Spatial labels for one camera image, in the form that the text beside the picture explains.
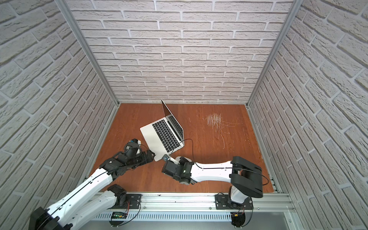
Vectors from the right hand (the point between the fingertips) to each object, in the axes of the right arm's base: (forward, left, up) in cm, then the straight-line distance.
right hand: (175, 168), depth 81 cm
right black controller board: (-25, -31, -5) cm, 40 cm away
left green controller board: (-20, +30, -6) cm, 36 cm away
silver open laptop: (+24, +8, -3) cm, 26 cm away
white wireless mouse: (+2, -2, +8) cm, 9 cm away
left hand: (+8, +15, +5) cm, 18 cm away
